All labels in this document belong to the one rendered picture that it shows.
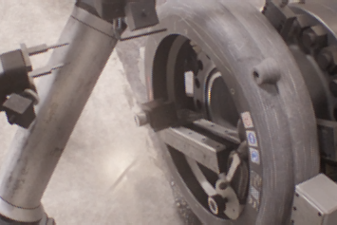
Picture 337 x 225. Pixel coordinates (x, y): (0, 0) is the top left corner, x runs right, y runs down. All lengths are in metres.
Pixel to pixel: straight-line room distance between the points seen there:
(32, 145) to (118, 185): 0.92
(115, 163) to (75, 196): 0.23
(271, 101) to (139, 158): 1.05
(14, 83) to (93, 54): 0.29
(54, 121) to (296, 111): 0.48
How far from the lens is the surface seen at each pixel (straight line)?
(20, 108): 0.47
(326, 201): 0.82
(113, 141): 1.80
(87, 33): 0.75
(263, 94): 0.80
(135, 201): 1.65
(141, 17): 0.46
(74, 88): 0.77
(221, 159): 0.99
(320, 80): 1.17
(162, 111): 1.18
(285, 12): 0.87
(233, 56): 0.83
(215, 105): 1.27
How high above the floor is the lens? 1.47
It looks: 50 degrees down
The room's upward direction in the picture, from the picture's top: 8 degrees clockwise
